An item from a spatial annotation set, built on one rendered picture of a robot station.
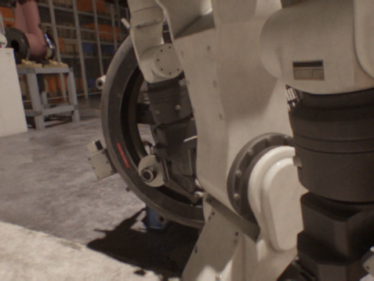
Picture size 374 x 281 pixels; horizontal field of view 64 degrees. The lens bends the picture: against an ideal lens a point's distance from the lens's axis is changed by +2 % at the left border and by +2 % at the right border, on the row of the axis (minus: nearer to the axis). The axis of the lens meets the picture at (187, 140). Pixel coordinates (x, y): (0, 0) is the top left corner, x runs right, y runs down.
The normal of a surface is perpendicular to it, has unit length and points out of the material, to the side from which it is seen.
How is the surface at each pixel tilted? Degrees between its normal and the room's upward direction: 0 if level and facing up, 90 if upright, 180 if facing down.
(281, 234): 90
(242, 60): 115
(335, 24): 80
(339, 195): 100
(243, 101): 90
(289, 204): 90
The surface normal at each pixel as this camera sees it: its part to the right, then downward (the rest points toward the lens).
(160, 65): 0.41, 0.19
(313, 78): -0.88, 0.33
